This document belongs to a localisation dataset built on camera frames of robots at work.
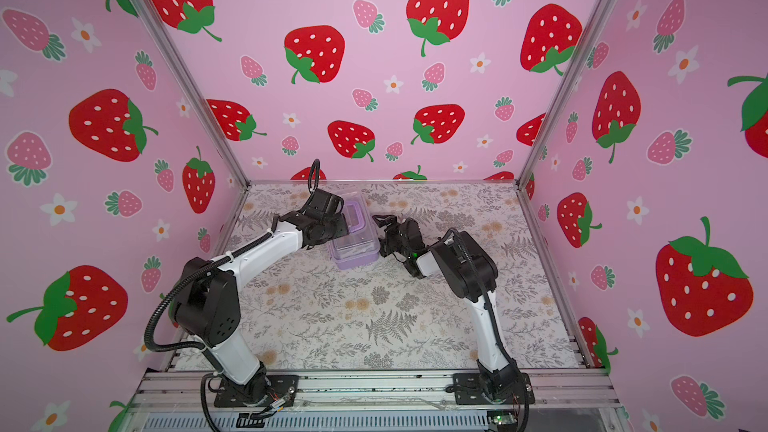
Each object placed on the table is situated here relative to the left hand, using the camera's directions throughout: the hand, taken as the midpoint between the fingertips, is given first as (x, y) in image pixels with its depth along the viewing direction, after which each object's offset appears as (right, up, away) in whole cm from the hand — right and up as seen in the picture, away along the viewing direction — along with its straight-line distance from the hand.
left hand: (344, 226), depth 92 cm
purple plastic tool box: (+6, -7, -1) cm, 9 cm away
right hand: (+7, 0, +6) cm, 10 cm away
